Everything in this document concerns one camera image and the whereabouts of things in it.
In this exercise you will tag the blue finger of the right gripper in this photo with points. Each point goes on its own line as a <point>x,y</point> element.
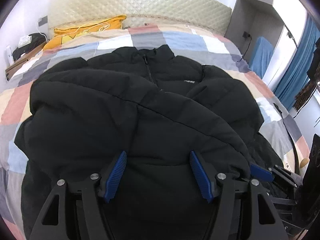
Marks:
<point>260,173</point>

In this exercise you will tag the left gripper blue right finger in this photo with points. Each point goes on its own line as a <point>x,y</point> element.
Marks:
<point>258,218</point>

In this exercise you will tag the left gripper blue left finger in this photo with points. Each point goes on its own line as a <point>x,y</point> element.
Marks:
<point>73,210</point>

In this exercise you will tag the black puffer jacket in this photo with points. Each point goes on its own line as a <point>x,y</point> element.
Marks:
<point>154,106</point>

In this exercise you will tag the black clothes on nightstand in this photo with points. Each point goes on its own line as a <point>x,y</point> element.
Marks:
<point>36,40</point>

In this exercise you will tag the blue curtain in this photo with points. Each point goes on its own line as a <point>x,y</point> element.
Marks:
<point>295,76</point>

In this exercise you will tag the dark hanging patterned garment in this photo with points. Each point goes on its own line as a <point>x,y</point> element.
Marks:
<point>313,75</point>

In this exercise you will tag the checkered patchwork bed quilt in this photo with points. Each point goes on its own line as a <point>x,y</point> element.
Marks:
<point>279,127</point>

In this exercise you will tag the brown wooden nightstand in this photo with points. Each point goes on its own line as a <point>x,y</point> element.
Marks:
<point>10,71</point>

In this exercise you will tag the yellow pillow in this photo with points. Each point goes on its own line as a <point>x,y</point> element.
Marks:
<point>62,36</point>

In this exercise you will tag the white tissue box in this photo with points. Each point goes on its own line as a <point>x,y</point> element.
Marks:
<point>24,40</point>

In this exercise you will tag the white spray bottle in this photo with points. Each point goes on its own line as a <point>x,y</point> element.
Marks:
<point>9,55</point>

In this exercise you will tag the grey wardrobe cabinet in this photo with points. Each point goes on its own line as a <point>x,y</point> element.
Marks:
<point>281,22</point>

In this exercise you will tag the cream quilted headboard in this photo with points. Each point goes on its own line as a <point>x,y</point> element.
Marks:
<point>207,14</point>

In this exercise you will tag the black wall plug with cable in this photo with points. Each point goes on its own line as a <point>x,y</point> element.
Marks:
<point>248,37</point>

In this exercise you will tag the grey wall socket plate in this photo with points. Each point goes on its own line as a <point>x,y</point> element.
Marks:
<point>42,21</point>

